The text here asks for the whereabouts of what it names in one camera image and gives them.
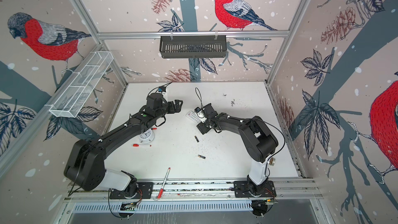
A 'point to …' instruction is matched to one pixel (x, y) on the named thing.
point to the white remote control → (193, 116)
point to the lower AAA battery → (199, 155)
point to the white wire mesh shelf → (70, 102)
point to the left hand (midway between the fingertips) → (176, 101)
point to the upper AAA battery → (197, 140)
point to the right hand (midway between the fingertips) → (204, 125)
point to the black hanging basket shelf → (180, 47)
